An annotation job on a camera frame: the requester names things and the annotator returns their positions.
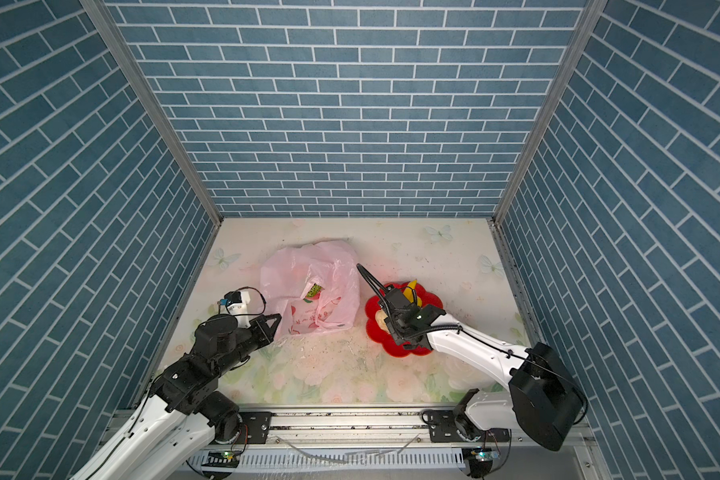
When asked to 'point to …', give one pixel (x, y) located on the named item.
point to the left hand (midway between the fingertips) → (285, 317)
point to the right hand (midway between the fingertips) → (399, 320)
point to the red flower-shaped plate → (384, 336)
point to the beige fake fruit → (380, 319)
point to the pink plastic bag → (286, 272)
